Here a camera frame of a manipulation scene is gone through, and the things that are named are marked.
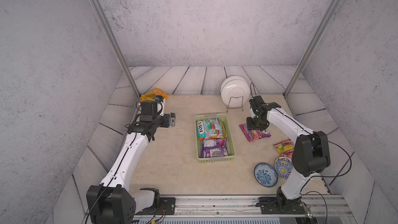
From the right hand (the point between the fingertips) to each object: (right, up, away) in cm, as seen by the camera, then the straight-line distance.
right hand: (252, 126), depth 90 cm
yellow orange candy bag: (-67, +20, +29) cm, 76 cm away
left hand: (-46, +7, -9) cm, 48 cm away
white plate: (-7, +21, +12) cm, 26 cm away
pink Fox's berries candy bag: (+2, -6, +6) cm, 9 cm away
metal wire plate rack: (-11, +11, +20) cm, 26 cm away
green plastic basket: (-12, -14, +1) cm, 19 cm away
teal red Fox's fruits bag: (-25, -1, +6) cm, 25 cm away
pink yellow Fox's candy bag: (-17, -6, +4) cm, 18 cm away
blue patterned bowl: (+4, -24, -8) cm, 26 cm away
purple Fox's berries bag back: (-22, -11, -2) cm, 25 cm away
